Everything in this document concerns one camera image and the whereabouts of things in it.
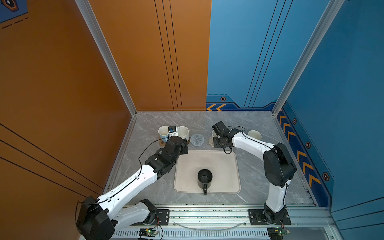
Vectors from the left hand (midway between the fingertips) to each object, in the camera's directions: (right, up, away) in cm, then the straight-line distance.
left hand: (183, 139), depth 79 cm
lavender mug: (+45, +2, +16) cm, 48 cm away
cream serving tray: (+24, -18, +11) cm, 32 cm away
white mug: (-2, +3, +21) cm, 21 cm away
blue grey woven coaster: (+7, -3, +24) cm, 25 cm away
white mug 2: (+16, +3, -2) cm, 16 cm away
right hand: (+20, -4, +16) cm, 26 cm away
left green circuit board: (-16, -44, -8) cm, 48 cm away
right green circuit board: (+46, -44, -8) cm, 64 cm away
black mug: (+11, -23, +6) cm, 27 cm away
